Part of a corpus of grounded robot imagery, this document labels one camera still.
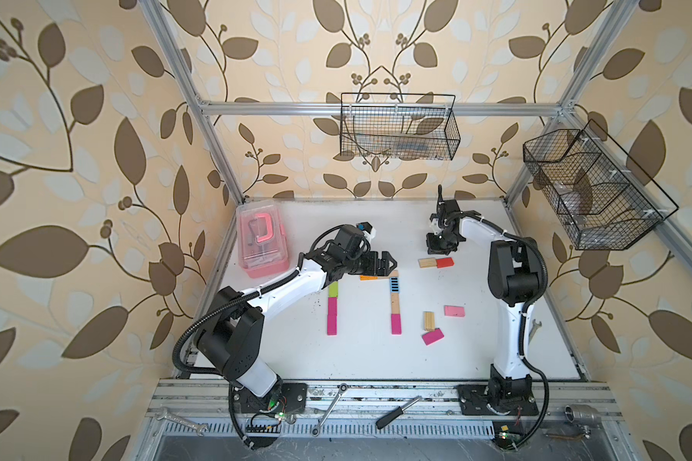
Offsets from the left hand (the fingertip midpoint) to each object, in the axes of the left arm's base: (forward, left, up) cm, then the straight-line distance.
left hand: (382, 260), depth 82 cm
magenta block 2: (-12, +15, -17) cm, 25 cm away
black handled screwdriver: (-36, -3, -17) cm, 40 cm away
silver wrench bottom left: (-36, +56, -17) cm, 69 cm away
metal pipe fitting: (-36, -48, -13) cm, 62 cm away
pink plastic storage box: (+12, +39, -5) cm, 41 cm away
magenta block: (-7, +15, -17) cm, 24 cm away
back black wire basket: (+43, -7, +18) cm, 47 cm away
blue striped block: (+1, -6, -17) cm, 18 cm away
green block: (-1, +15, -18) cm, 23 cm away
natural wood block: (-6, -3, +2) cm, 7 cm away
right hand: (+15, -20, -16) cm, 30 cm away
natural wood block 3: (+10, -18, -16) cm, 26 cm away
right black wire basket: (+9, -56, +19) cm, 60 cm away
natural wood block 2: (-6, -5, -16) cm, 18 cm away
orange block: (+3, +3, -16) cm, 16 cm away
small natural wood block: (-12, -15, -15) cm, 25 cm away
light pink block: (-8, -24, -16) cm, 29 cm away
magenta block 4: (-16, -15, -16) cm, 28 cm away
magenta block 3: (-12, -5, -17) cm, 22 cm away
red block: (+9, -23, -15) cm, 29 cm away
